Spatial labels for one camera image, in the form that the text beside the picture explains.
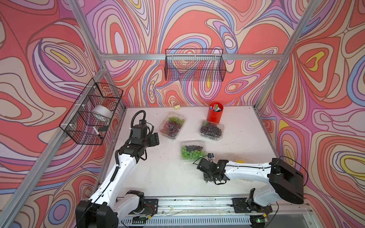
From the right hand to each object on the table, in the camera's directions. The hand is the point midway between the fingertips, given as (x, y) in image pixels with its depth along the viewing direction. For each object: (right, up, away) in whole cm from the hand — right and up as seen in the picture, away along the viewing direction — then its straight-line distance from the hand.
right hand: (210, 179), depth 84 cm
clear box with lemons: (+17, +12, +4) cm, 21 cm away
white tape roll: (-59, +41, -10) cm, 72 cm away
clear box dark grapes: (+4, +28, +15) cm, 32 cm away
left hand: (-34, +26, -2) cm, 43 cm away
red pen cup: (+7, +41, +18) cm, 45 cm away
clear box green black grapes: (-11, +16, +7) cm, 20 cm away
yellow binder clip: (-22, +46, +34) cm, 62 cm away
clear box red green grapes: (-24, +32, +16) cm, 43 cm away
